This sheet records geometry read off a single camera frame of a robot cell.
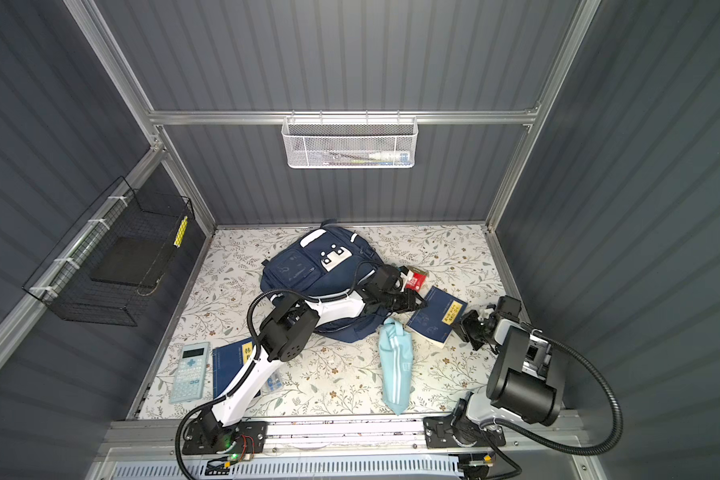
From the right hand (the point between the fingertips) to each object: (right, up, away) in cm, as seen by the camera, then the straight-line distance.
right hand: (458, 326), depth 91 cm
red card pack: (-12, +14, +10) cm, 21 cm away
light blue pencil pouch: (-20, -4, -5) cm, 21 cm away
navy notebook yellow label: (-6, 0, +3) cm, 7 cm away
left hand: (-9, +6, +3) cm, 11 cm away
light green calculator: (-78, -11, -9) cm, 79 cm away
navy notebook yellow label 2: (-69, -9, -6) cm, 69 cm away
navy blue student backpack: (-43, +19, +10) cm, 48 cm away
